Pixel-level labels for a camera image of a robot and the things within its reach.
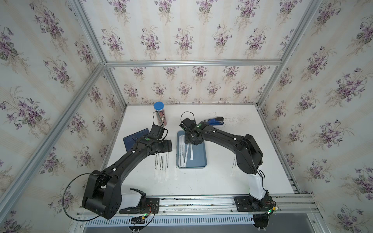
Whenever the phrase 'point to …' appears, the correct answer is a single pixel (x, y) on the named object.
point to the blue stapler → (216, 121)
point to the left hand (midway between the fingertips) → (167, 148)
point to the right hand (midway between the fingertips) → (190, 140)
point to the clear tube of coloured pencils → (159, 107)
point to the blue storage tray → (196, 156)
